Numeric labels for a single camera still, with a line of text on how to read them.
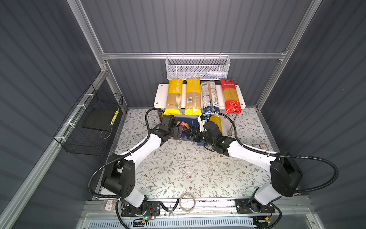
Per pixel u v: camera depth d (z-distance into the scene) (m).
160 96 0.81
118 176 0.44
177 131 0.80
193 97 0.75
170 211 0.72
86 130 0.72
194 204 0.74
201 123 0.75
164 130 0.68
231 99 0.72
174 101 0.73
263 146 0.96
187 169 0.87
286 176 0.44
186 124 0.94
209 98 0.74
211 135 0.65
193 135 0.73
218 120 1.00
